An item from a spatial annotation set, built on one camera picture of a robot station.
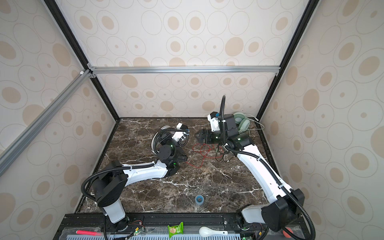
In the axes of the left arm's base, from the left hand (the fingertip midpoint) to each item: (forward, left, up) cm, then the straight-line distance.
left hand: (159, 129), depth 71 cm
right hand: (0, -21, -4) cm, 21 cm away
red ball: (-40, -60, -28) cm, 77 cm away
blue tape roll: (-24, -20, -31) cm, 44 cm away
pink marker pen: (-40, +32, -29) cm, 59 cm away
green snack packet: (-38, -8, -28) cm, 48 cm away
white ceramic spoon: (-39, -22, -29) cm, 54 cm away
